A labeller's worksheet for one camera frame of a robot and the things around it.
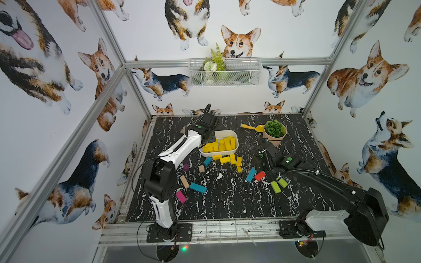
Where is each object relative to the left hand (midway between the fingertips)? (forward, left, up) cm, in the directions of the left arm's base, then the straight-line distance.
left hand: (211, 134), depth 91 cm
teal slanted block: (-17, -22, -15) cm, 32 cm away
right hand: (-16, -23, 0) cm, 28 cm away
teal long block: (-25, +7, -14) cm, 29 cm away
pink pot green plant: (+5, -37, -4) cm, 38 cm away
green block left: (-25, -34, -13) cm, 44 cm away
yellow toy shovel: (+16, -33, -15) cm, 39 cm away
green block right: (-24, -37, -11) cm, 45 cm away
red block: (-20, -26, -10) cm, 34 cm away
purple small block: (-13, +15, -13) cm, 24 cm away
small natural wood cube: (-14, +6, -13) cm, 20 cm away
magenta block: (-29, +16, -14) cm, 36 cm away
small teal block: (-9, +3, -14) cm, 17 cm away
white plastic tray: (+10, -5, -12) cm, 17 cm away
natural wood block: (-21, +15, -14) cm, 29 cm away
